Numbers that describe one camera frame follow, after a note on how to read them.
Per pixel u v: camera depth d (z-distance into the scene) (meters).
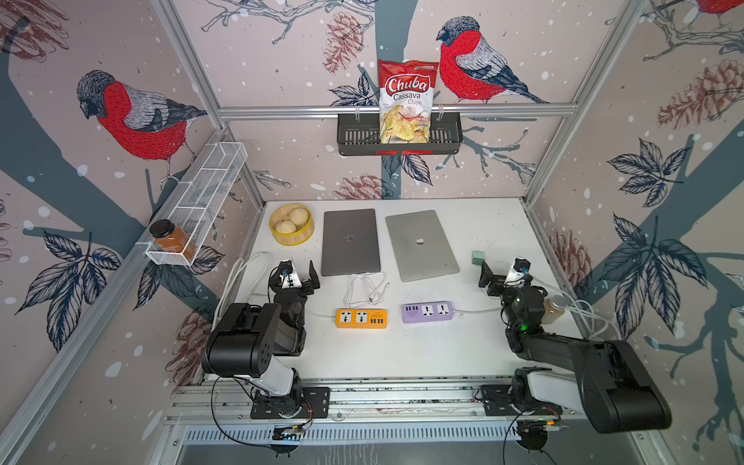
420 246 1.04
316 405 0.73
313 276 0.85
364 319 0.86
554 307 0.80
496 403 0.73
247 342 0.45
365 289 0.96
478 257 1.04
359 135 0.95
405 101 0.85
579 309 0.89
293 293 0.70
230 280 0.92
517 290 0.69
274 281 0.80
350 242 1.08
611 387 0.42
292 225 1.08
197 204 0.78
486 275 0.81
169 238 0.60
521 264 0.73
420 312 0.87
